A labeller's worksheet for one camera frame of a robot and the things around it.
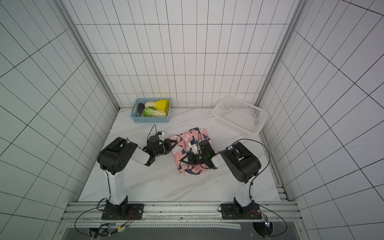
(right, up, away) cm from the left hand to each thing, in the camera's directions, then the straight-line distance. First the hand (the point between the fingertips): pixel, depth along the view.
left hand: (177, 143), depth 98 cm
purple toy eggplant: (-31, +26, +19) cm, 45 cm away
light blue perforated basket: (-30, +16, +9) cm, 36 cm away
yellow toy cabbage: (-14, +27, +14) cm, 34 cm away
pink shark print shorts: (+4, -2, -7) cm, 9 cm away
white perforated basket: (+50, +18, +16) cm, 55 cm away
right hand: (+2, -10, -8) cm, 13 cm away
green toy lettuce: (-19, +22, +9) cm, 30 cm away
